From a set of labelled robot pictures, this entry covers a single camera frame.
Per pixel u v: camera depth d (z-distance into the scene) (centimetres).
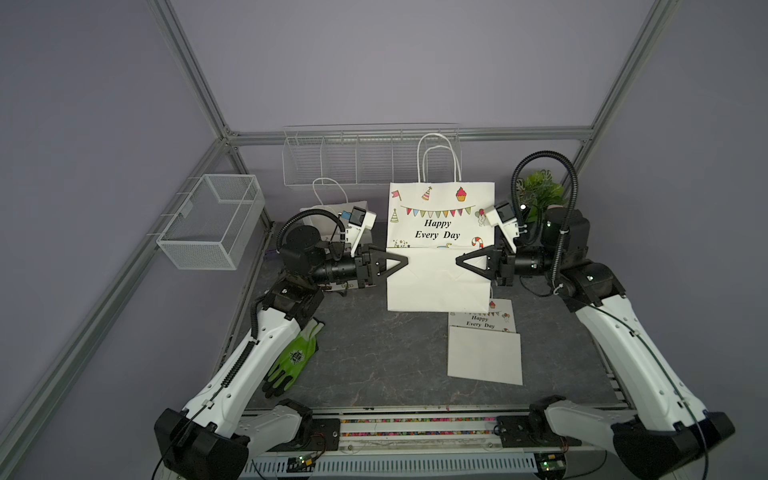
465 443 74
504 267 52
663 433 38
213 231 67
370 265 54
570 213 46
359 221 54
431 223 58
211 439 37
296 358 85
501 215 52
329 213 52
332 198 87
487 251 55
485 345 86
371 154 100
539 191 96
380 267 55
